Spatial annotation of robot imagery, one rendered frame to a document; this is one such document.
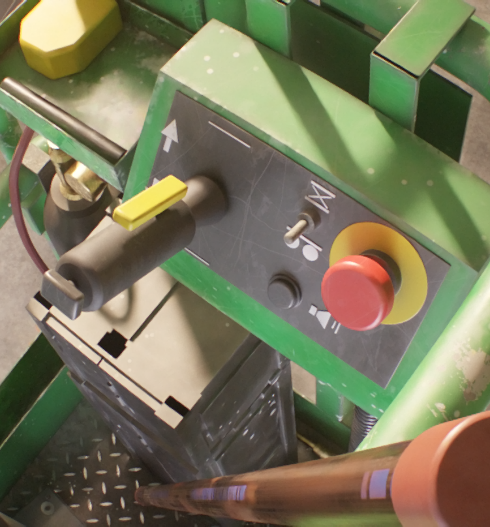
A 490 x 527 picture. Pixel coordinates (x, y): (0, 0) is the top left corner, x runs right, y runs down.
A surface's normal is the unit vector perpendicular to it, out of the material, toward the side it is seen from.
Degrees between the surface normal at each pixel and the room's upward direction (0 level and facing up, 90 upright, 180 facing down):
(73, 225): 42
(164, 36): 90
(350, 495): 78
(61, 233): 58
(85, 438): 0
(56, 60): 90
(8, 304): 0
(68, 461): 0
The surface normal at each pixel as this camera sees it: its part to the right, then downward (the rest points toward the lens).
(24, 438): 0.79, 0.54
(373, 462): -0.82, -0.58
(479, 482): 0.17, -0.22
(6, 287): -0.05, -0.39
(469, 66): -0.61, 0.46
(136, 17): -0.61, 0.74
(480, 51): -0.34, -0.03
